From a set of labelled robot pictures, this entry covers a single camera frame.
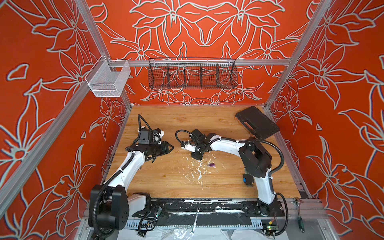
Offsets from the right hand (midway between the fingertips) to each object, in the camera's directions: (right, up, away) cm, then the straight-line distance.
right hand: (193, 151), depth 93 cm
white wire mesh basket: (-55, +47, -1) cm, 72 cm away
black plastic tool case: (+46, +18, +10) cm, 51 cm away
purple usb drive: (+11, -7, -6) cm, 14 cm away
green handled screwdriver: (+51, -27, -24) cm, 62 cm away
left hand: (-13, +5, -9) cm, 16 cm away
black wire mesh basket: (0, +51, +2) cm, 51 cm away
